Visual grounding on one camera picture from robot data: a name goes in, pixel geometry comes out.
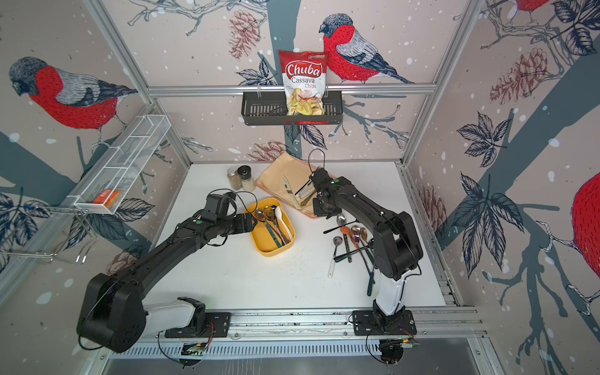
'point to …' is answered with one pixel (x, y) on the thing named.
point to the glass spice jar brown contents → (234, 180)
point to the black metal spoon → (371, 244)
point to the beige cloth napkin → (295, 171)
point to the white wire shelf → (112, 179)
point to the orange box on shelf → (108, 198)
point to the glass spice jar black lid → (244, 173)
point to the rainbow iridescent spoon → (355, 237)
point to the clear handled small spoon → (337, 241)
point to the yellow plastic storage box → (275, 230)
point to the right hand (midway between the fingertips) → (321, 210)
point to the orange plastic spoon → (345, 230)
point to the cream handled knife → (290, 192)
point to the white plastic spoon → (278, 214)
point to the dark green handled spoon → (370, 283)
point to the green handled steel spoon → (260, 216)
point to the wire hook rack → (62, 210)
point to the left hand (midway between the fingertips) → (252, 217)
